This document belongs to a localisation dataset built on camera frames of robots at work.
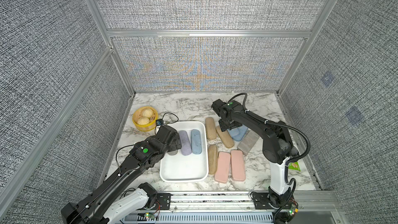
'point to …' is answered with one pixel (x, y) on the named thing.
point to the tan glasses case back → (210, 128)
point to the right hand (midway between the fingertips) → (230, 122)
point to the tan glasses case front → (212, 158)
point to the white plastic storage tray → (182, 168)
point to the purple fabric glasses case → (186, 148)
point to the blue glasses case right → (238, 133)
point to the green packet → (294, 165)
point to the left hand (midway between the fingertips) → (173, 139)
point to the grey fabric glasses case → (172, 152)
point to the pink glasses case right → (238, 165)
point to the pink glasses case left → (222, 174)
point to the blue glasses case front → (196, 141)
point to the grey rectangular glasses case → (248, 142)
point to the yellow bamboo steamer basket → (138, 113)
